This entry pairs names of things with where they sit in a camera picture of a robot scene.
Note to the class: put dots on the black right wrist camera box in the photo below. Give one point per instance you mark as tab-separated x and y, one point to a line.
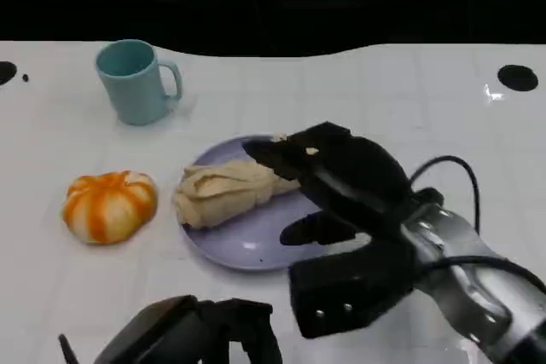
350	291

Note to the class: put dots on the pale green mug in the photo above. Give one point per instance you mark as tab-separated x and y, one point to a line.
132	91

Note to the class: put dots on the beige towel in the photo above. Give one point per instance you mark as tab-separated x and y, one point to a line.
222	193

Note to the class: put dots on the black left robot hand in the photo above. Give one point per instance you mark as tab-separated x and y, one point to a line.
170	334

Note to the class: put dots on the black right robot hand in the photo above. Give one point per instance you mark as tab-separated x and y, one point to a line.
358	176

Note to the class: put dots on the lilac plate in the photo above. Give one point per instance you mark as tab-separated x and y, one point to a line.
251	244

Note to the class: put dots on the orange and white bread roll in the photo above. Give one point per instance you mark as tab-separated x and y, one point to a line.
106	210

